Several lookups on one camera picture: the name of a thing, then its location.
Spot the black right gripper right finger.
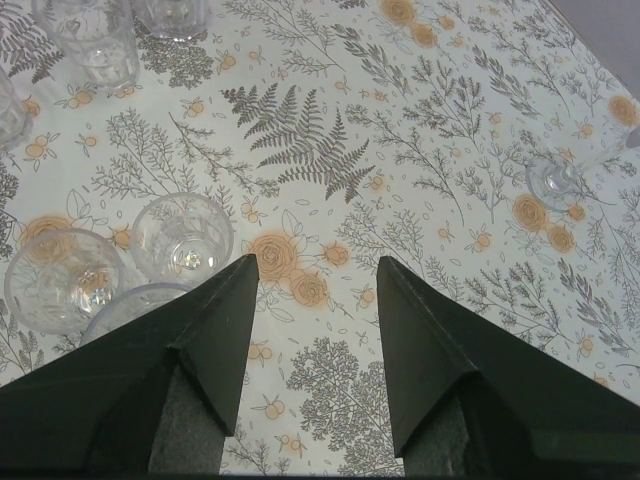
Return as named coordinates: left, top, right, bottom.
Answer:
left=377, top=256, right=639, bottom=476

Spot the large clear tumbler right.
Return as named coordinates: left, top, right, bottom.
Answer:
left=4, top=228, right=125, bottom=335

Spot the clear champagne flute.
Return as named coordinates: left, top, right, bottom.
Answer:
left=525, top=126, right=639, bottom=212

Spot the small clear glass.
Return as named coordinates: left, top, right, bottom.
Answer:
left=0, top=69, right=33, bottom=152
left=80, top=283, right=190, bottom=346
left=131, top=193, right=234, bottom=287
left=133, top=0, right=210, bottom=41

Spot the clear tumbler centre front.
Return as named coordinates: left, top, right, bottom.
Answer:
left=31, top=0, right=140, bottom=93

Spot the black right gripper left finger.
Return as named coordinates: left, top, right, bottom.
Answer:
left=1, top=254, right=258, bottom=473

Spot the floral patterned tablecloth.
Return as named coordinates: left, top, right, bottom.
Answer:
left=1, top=1, right=639, bottom=476

